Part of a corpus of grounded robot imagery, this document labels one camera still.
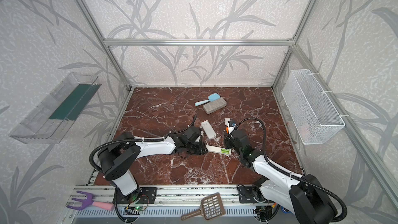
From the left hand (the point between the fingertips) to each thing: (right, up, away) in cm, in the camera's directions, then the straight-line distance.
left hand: (208, 148), depth 86 cm
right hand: (+10, +11, +1) cm, 15 cm away
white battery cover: (+12, +13, +14) cm, 23 cm away
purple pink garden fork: (-57, -21, -13) cm, 62 cm away
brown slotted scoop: (+2, -23, -15) cm, 28 cm away
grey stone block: (+4, +23, +19) cm, 30 cm away
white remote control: (0, +9, +10) cm, 13 cm away
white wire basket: (+43, +20, -25) cm, 54 cm away
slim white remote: (+5, -2, +1) cm, 6 cm away
